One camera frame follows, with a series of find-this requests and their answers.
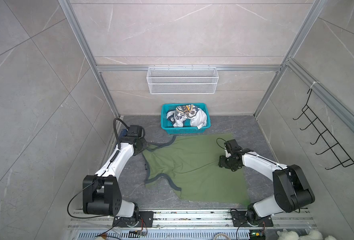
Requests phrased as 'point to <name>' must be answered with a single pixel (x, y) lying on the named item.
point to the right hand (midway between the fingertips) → (224, 164)
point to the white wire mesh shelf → (183, 80)
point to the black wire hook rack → (335, 147)
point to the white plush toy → (314, 234)
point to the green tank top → (190, 163)
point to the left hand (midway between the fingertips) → (144, 144)
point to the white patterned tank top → (197, 117)
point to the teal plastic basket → (168, 127)
